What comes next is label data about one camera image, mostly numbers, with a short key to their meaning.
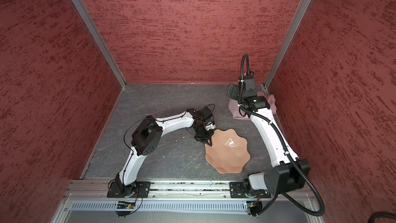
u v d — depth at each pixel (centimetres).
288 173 39
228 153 86
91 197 75
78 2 77
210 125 84
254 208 71
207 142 82
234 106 93
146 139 54
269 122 46
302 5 79
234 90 69
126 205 72
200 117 72
